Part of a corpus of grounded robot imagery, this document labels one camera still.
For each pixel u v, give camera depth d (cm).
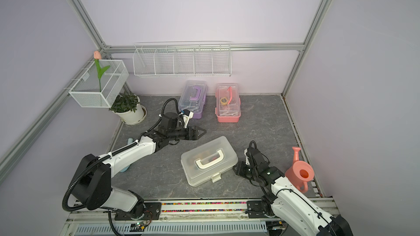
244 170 72
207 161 77
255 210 74
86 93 71
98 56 85
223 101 108
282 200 53
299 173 74
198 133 75
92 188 42
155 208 75
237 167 78
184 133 74
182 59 99
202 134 78
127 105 93
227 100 108
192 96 102
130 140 95
